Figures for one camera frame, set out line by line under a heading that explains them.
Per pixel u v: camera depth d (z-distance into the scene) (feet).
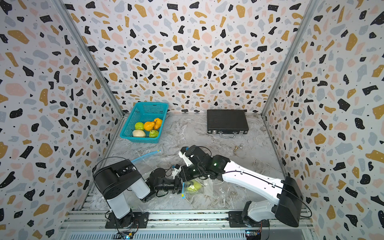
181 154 2.21
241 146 3.36
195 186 2.40
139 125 3.49
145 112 3.96
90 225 2.40
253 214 1.99
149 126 3.49
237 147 3.31
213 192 2.66
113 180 1.60
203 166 1.80
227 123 3.60
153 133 3.30
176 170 2.69
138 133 3.30
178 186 2.41
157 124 3.59
